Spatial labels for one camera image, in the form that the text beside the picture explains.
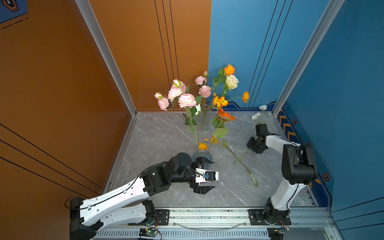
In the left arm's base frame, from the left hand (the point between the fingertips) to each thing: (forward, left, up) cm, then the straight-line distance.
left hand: (213, 170), depth 63 cm
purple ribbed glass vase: (+11, +4, -5) cm, 13 cm away
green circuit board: (-20, +30, -27) cm, 45 cm away
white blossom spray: (+51, -41, -22) cm, 69 cm away
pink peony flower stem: (+45, +3, +8) cm, 46 cm away
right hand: (+28, -27, -24) cm, 46 cm away
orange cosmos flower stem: (+23, -2, -11) cm, 26 cm away
